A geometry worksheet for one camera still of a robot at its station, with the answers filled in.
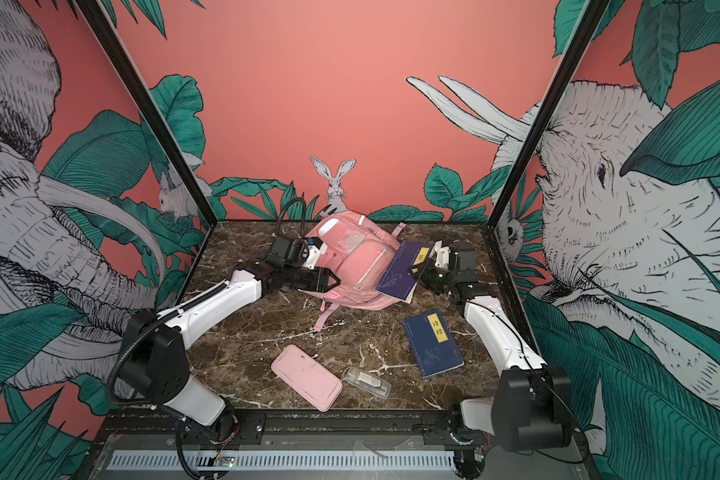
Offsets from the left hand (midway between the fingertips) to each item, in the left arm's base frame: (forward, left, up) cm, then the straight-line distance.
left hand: (336, 277), depth 83 cm
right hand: (+1, -20, +4) cm, 20 cm away
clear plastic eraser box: (-24, -8, -16) cm, 30 cm away
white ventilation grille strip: (-41, +14, -17) cm, 46 cm away
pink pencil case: (-23, +8, -16) cm, 29 cm away
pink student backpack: (+21, -6, -14) cm, 26 cm away
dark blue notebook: (-1, -17, -1) cm, 17 cm away
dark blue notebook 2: (-14, -28, -17) cm, 36 cm away
